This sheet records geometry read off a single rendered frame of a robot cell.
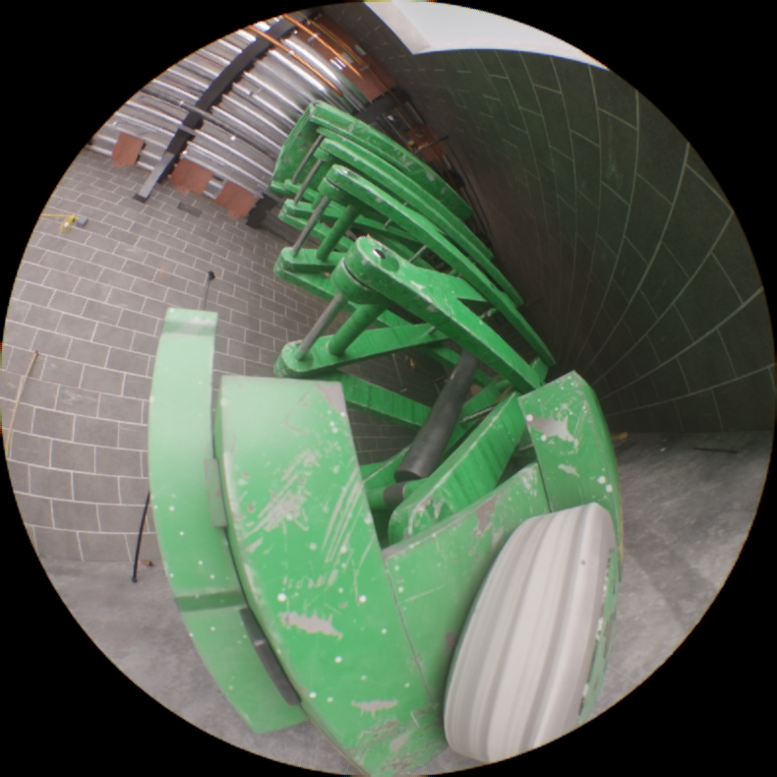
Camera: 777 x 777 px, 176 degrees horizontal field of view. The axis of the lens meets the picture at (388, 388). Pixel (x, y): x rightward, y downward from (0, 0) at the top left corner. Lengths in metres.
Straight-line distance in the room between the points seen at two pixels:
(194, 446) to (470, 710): 0.31
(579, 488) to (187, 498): 0.48
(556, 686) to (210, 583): 0.26
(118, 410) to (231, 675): 2.14
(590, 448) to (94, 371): 2.64
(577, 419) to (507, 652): 0.32
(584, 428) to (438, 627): 0.32
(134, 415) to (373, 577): 2.22
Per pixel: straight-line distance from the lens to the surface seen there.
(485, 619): 0.20
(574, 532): 0.22
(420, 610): 0.20
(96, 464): 2.24
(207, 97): 4.08
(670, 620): 0.55
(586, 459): 0.42
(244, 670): 0.31
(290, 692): 0.23
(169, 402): 0.28
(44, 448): 2.37
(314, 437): 0.15
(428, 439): 0.62
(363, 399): 0.83
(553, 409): 0.41
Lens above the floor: 0.39
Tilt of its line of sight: 19 degrees up
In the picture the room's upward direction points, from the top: 15 degrees counter-clockwise
